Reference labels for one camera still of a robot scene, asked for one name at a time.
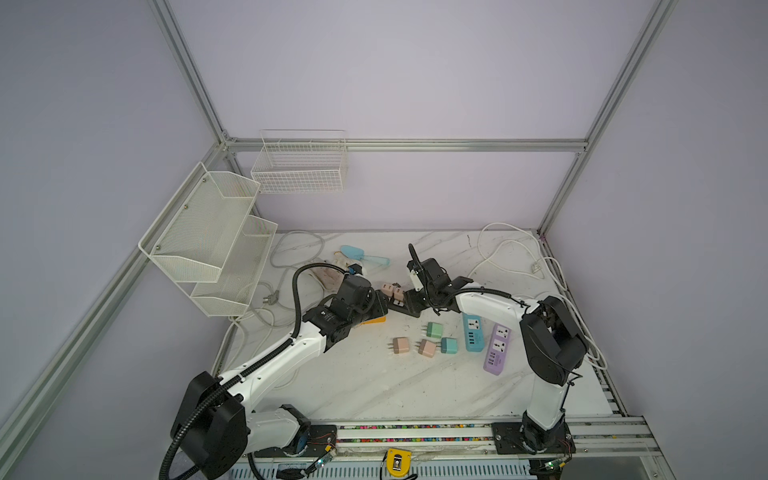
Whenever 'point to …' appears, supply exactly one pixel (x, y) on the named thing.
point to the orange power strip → (375, 320)
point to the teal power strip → (474, 336)
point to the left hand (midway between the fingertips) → (382, 301)
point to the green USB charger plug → (434, 329)
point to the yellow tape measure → (406, 458)
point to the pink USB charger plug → (427, 348)
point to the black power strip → (413, 303)
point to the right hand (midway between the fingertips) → (410, 296)
